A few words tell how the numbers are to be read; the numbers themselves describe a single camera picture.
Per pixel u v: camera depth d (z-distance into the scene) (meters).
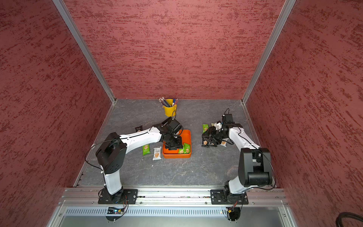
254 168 0.44
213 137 0.78
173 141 0.76
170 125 0.72
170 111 1.07
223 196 0.73
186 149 0.89
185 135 1.00
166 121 1.03
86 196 0.76
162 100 0.97
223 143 0.79
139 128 1.00
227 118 0.73
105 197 0.73
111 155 0.48
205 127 1.03
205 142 0.95
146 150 0.90
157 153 0.89
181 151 0.90
